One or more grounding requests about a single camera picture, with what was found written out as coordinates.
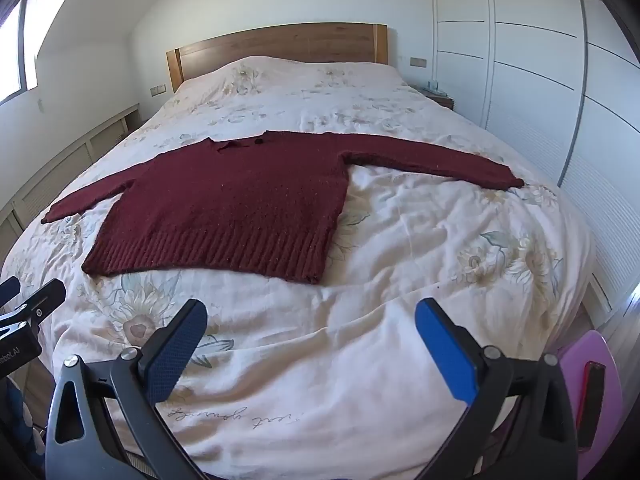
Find pink plastic board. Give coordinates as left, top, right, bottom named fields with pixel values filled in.
left=557, top=330, right=624, bottom=480

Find white wardrobe doors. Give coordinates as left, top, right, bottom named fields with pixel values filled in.
left=430, top=0, right=640, bottom=311

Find blue cloth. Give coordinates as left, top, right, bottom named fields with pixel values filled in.
left=5, top=382, right=46, bottom=466

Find wooden nightstand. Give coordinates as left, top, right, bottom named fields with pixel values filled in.
left=419, top=89, right=456, bottom=112

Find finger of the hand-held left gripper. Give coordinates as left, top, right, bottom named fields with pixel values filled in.
left=0, top=279, right=67, bottom=333
left=0, top=276, right=22, bottom=307

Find floral white blanket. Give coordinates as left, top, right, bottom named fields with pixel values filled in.
left=0, top=55, right=596, bottom=480

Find wooden headboard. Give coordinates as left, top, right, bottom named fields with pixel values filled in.
left=166, top=23, right=389, bottom=93

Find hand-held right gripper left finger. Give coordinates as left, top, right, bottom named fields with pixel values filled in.
left=45, top=298, right=209, bottom=480

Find maroon knitted sweater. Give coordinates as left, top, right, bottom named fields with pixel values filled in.
left=41, top=130, right=525, bottom=286

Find window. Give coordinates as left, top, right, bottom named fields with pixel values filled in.
left=0, top=0, right=39, bottom=105

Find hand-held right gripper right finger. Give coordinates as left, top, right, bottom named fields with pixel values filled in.
left=414, top=297, right=582, bottom=480

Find low white slatted cabinet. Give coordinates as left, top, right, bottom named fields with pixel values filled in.
left=0, top=104, right=141, bottom=256

